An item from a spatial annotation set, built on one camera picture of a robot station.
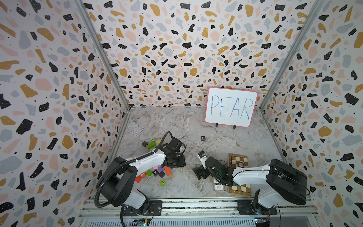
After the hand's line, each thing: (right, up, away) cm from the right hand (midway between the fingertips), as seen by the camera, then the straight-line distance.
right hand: (199, 165), depth 86 cm
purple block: (-23, -2, 0) cm, 24 cm away
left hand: (-8, +1, 0) cm, 8 cm away
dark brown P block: (+4, +15, +14) cm, 21 cm away
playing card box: (+11, -10, -7) cm, 16 cm away
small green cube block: (-30, -4, -1) cm, 30 cm away
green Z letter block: (-32, +14, +14) cm, 38 cm away
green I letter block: (-21, -8, -5) cm, 23 cm away
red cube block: (-36, -6, -5) cm, 37 cm away
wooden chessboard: (+23, +2, +2) cm, 23 cm away
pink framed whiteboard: (+24, +37, +17) cm, 47 cm away
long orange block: (-19, -3, 0) cm, 19 cm away
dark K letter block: (-26, -4, -1) cm, 27 cm away
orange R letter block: (-34, -5, -3) cm, 34 cm away
